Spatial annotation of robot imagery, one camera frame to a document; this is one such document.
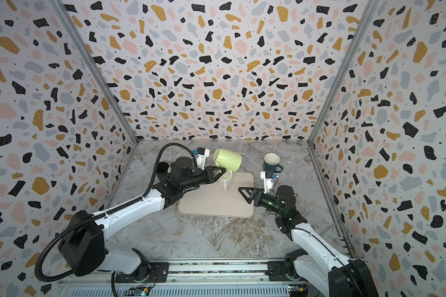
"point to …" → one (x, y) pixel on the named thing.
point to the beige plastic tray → (212, 200)
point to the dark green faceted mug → (270, 163)
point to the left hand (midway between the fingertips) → (228, 170)
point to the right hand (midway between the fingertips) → (244, 191)
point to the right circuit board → (297, 288)
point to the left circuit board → (142, 291)
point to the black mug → (161, 169)
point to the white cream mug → (225, 183)
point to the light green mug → (230, 161)
